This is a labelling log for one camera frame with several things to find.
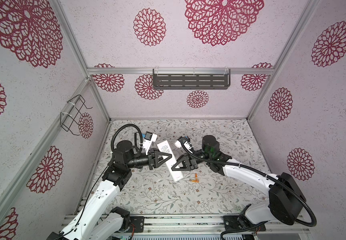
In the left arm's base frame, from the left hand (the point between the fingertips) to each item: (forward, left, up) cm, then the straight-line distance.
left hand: (169, 157), depth 65 cm
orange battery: (+1, -15, -29) cm, 33 cm away
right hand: (-4, -2, -1) cm, 5 cm away
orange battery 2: (+4, -16, -30) cm, 34 cm away
